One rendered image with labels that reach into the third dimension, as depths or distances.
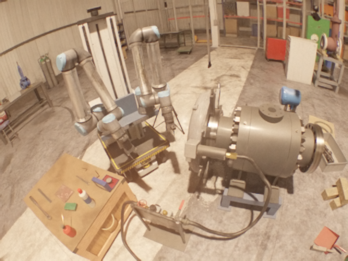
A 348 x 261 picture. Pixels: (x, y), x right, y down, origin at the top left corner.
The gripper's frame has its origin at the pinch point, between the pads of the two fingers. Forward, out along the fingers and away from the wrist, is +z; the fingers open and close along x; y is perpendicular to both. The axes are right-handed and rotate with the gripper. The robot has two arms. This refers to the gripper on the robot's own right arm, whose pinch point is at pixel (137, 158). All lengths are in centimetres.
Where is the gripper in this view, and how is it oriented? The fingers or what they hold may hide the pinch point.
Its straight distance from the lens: 125.9
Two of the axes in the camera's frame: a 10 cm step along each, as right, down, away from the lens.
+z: 4.7, 8.1, 3.6
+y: -5.6, -0.4, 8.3
